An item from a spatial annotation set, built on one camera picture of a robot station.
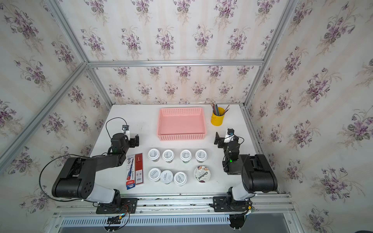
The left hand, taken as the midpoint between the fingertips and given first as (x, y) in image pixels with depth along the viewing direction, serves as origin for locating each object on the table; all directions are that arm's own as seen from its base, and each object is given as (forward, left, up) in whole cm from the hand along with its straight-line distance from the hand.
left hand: (131, 135), depth 93 cm
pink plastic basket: (+16, -33, -9) cm, 37 cm away
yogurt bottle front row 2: (-27, -25, 0) cm, 37 cm away
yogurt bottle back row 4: (-15, -45, 0) cm, 47 cm away
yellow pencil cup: (+13, -60, -1) cm, 61 cm away
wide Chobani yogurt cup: (-25, -45, -1) cm, 51 cm away
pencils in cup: (+17, -57, +7) cm, 60 cm away
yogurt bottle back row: (-13, -17, -1) cm, 21 cm away
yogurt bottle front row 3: (-28, -33, 0) cm, 43 cm away
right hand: (-1, -62, +4) cm, 62 cm away
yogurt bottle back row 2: (-14, -25, 0) cm, 29 cm away
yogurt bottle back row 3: (-15, -36, 0) cm, 39 cm away
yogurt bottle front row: (-25, -18, -1) cm, 31 cm away
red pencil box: (-20, -8, -6) cm, 22 cm away
